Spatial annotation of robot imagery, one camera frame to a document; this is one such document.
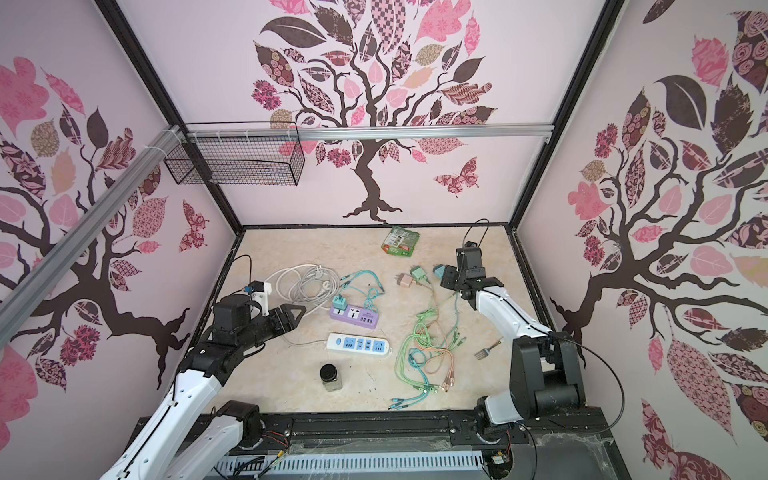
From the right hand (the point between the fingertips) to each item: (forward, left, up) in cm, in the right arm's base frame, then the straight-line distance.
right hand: (455, 271), depth 91 cm
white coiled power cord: (+4, +48, -12) cm, 50 cm away
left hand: (-17, +45, +4) cm, 48 cm away
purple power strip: (-9, +36, -9) cm, 38 cm away
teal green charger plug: (+8, +3, -10) cm, 13 cm away
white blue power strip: (-20, +30, -9) cm, 37 cm away
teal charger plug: (-8, +36, -5) cm, 37 cm away
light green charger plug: (+7, +10, -10) cm, 16 cm away
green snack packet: (+22, +16, -11) cm, 30 cm away
